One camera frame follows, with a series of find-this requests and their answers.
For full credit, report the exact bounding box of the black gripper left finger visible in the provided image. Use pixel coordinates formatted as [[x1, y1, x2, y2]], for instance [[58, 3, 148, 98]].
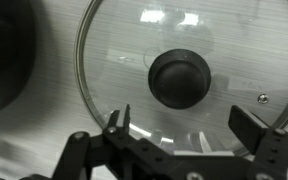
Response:
[[52, 103, 185, 180]]

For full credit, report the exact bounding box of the glass lid with black knob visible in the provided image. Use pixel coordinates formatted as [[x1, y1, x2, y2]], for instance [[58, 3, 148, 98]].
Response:
[[73, 0, 288, 158]]

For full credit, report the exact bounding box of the black pot with handles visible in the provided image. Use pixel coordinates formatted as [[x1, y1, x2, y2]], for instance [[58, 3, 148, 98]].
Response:
[[0, 0, 38, 120]]

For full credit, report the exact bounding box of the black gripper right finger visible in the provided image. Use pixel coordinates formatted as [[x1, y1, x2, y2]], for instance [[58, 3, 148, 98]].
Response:
[[228, 105, 288, 180]]

